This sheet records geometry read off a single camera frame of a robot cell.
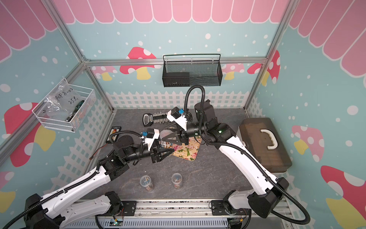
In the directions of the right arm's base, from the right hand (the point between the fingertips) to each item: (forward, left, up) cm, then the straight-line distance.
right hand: (165, 134), depth 59 cm
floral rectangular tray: (+12, -9, -37) cm, 40 cm away
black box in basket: (+44, -2, -3) cm, 44 cm away
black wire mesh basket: (+53, -12, -2) cm, 55 cm away
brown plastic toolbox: (+14, -53, -23) cm, 59 cm away
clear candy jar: (-10, +14, -30) cm, 35 cm away
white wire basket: (+8, +51, -1) cm, 52 cm away
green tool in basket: (+13, +50, -3) cm, 52 cm away
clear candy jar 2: (-8, -3, -32) cm, 33 cm away
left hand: (-2, -2, -8) cm, 9 cm away
